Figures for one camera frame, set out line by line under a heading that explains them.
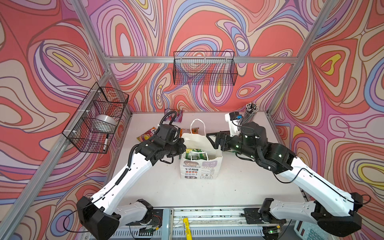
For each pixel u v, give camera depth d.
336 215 0.39
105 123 0.70
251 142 0.43
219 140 0.53
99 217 0.36
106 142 0.73
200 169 0.78
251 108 0.98
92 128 0.73
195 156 0.83
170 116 1.15
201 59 0.88
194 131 1.04
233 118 0.52
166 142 0.54
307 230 0.68
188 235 0.68
